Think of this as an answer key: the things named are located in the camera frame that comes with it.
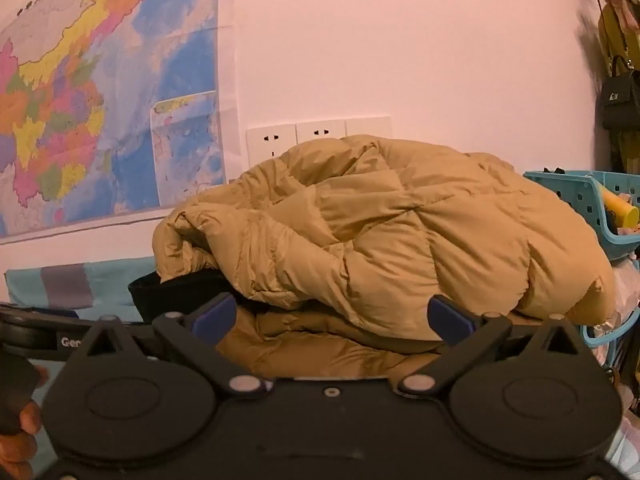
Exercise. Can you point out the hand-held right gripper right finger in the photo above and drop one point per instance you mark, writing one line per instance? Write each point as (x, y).
(450, 324)

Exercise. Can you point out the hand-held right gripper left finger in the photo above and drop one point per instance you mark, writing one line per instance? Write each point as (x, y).
(216, 321)

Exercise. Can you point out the tan puffer jacket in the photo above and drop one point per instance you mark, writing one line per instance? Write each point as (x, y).
(380, 240)

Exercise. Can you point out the person's left hand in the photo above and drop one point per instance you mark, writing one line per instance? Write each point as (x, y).
(22, 440)

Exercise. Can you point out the teal grey patterned bed sheet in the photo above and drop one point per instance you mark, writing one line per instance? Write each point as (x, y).
(70, 285)

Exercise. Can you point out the blue plastic basket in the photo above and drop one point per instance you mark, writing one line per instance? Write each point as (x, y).
(575, 195)
(597, 336)

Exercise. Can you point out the white plastic bag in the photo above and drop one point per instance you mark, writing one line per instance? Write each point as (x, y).
(625, 290)

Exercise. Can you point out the yellow bottle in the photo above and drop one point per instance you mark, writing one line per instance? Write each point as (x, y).
(622, 210)

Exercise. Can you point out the black handbag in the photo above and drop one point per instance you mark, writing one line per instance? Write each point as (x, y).
(620, 97)

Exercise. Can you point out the olive yellow hanging garment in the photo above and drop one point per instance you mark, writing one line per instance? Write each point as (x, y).
(612, 40)

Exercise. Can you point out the white wall socket plate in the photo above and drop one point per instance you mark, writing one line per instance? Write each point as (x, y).
(265, 145)
(320, 131)

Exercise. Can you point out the colourful wall map poster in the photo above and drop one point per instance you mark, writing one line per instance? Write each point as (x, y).
(100, 90)

